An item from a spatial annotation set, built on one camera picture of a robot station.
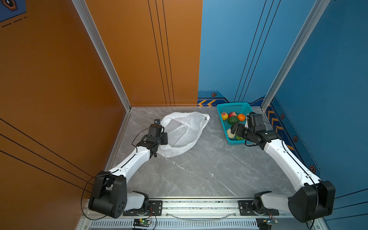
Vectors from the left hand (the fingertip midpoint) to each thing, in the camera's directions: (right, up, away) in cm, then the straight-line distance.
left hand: (163, 133), depth 89 cm
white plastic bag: (+12, +1, +16) cm, 20 cm away
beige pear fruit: (+43, -2, +5) cm, 44 cm away
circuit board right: (+55, -42, -20) cm, 72 cm away
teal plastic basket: (+59, +18, +23) cm, 66 cm away
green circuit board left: (-8, -43, -19) cm, 47 cm away
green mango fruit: (+48, +8, +16) cm, 52 cm away
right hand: (+44, +3, -6) cm, 45 cm away
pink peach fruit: (+50, +13, +20) cm, 55 cm away
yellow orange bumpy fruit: (+43, +11, +19) cm, 49 cm away
